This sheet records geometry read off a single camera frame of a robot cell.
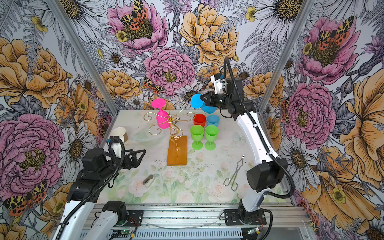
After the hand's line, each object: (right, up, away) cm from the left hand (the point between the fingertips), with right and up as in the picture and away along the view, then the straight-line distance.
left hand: (139, 156), depth 71 cm
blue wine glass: (+37, +18, +26) cm, 49 cm away
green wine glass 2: (+36, +10, +24) cm, 44 cm away
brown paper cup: (-23, +10, +28) cm, 38 cm away
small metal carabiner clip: (0, -17, +14) cm, 21 cm away
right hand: (+29, +26, +2) cm, 39 cm away
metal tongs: (+45, -18, +16) cm, 51 cm away
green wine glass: (+27, +10, +25) cm, 38 cm away
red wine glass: (+29, +18, +27) cm, 43 cm away
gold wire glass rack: (+15, +3, +22) cm, 27 cm away
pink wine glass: (+10, +17, +3) cm, 21 cm away
